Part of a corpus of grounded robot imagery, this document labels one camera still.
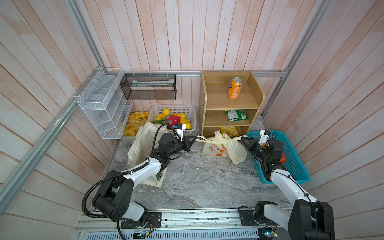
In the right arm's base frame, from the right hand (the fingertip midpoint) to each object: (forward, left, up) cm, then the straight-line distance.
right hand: (241, 137), depth 82 cm
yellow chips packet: (+16, 0, -15) cm, 22 cm away
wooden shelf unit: (+18, +15, +11) cm, 26 cm away
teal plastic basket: (-8, -33, -15) cm, 37 cm away
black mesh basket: (+26, +54, +15) cm, 62 cm away
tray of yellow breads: (+25, +71, -13) cm, 76 cm away
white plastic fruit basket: (+34, +30, -13) cm, 47 cm away
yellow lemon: (+32, +48, -12) cm, 59 cm away
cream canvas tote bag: (-4, +57, -5) cm, 58 cm away
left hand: (-4, +25, +2) cm, 25 cm away
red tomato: (-6, -28, -14) cm, 32 cm away
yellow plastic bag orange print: (-4, +11, -3) cm, 12 cm away
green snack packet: (+17, +1, 0) cm, 17 cm away
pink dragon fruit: (+21, +44, -10) cm, 50 cm away
